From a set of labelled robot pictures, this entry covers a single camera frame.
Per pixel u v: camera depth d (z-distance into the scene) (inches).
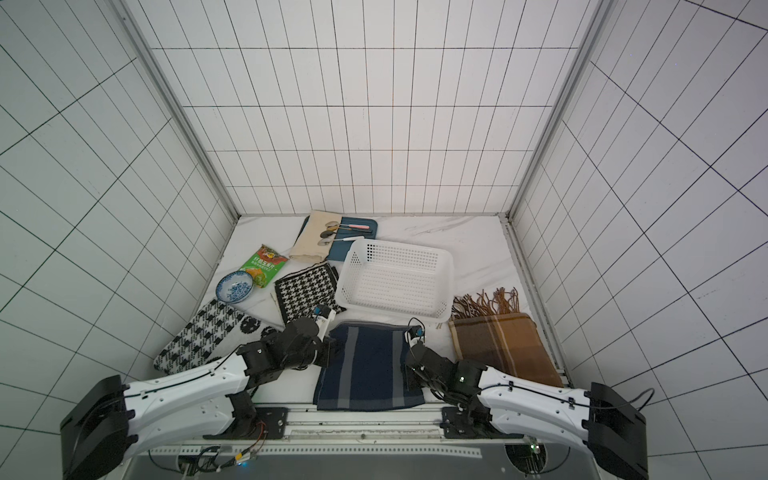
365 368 32.5
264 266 40.7
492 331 33.7
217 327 33.6
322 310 28.6
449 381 23.5
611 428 16.5
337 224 45.9
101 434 15.8
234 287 38.4
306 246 43.5
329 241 43.4
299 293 36.6
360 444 28.0
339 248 43.1
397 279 39.6
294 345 23.7
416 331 28.8
